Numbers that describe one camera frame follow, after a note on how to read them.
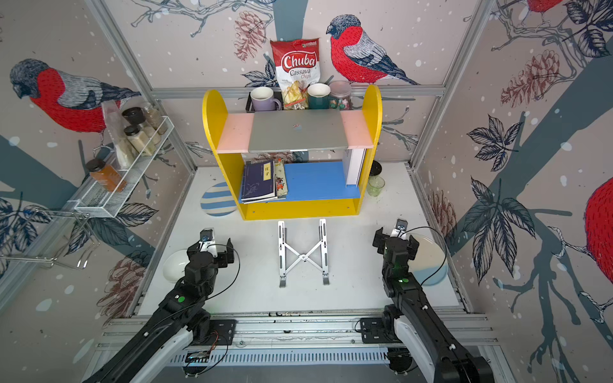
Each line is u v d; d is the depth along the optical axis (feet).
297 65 2.58
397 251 2.05
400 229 2.29
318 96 2.65
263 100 2.67
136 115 2.54
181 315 1.83
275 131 2.60
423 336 1.65
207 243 2.24
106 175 2.18
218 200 3.55
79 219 1.97
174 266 2.82
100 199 2.26
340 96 2.75
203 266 1.99
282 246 2.80
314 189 3.04
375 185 3.58
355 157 2.67
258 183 3.02
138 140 2.50
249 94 2.72
